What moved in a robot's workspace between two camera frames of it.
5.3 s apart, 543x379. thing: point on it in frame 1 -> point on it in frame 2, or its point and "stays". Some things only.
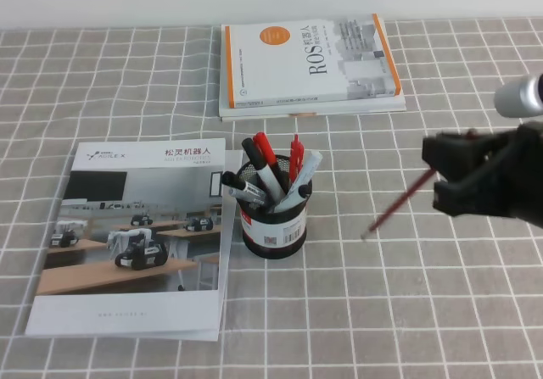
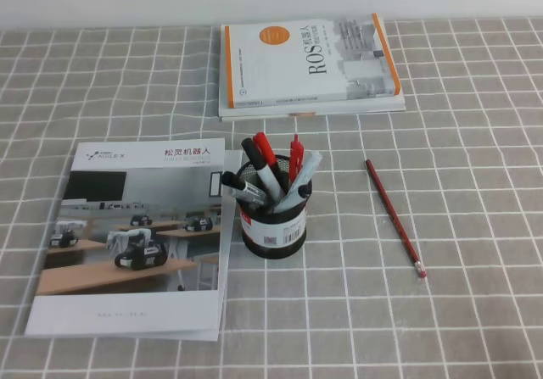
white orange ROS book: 311,60 stays
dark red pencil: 400,200 -> 417,263
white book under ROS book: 335,108 stays
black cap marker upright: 268,175 stays
